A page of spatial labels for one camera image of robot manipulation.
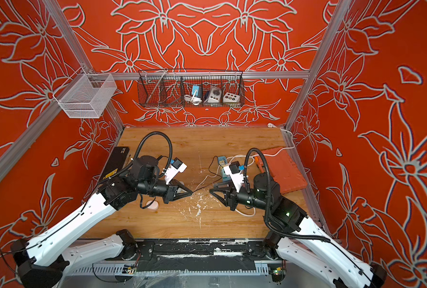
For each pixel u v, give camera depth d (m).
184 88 1.00
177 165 0.59
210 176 0.87
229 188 0.55
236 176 0.54
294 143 1.10
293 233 0.45
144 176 0.53
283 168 0.96
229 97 0.94
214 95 0.91
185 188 0.61
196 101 0.86
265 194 0.45
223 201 0.56
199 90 0.85
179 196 0.61
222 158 1.01
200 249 0.74
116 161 1.03
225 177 0.93
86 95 0.90
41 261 0.38
